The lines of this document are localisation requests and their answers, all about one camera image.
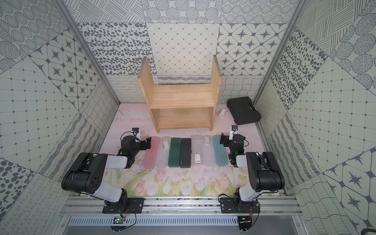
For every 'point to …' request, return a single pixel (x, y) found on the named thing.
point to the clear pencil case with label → (197, 147)
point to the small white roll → (222, 113)
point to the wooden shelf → (181, 106)
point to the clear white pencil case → (162, 159)
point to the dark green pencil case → (174, 156)
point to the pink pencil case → (151, 155)
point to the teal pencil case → (221, 152)
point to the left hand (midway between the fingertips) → (142, 136)
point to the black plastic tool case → (243, 110)
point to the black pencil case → (186, 152)
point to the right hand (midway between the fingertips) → (229, 135)
